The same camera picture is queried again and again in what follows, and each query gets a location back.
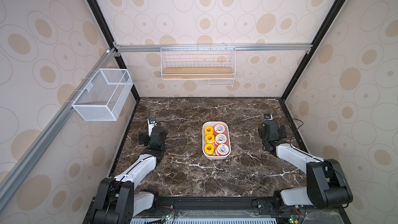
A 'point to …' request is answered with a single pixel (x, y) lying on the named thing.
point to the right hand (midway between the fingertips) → (273, 127)
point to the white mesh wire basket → (104, 96)
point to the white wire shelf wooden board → (217, 65)
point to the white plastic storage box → (227, 132)
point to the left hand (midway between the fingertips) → (152, 127)
